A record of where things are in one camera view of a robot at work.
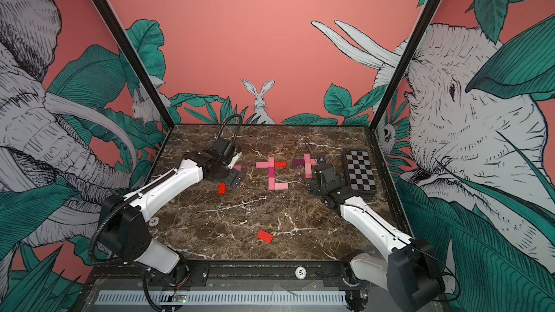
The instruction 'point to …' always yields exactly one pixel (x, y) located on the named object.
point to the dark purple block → (298, 162)
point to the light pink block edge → (306, 158)
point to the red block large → (222, 188)
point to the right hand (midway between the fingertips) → (322, 174)
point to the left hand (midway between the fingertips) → (232, 171)
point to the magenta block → (271, 172)
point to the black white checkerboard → (359, 174)
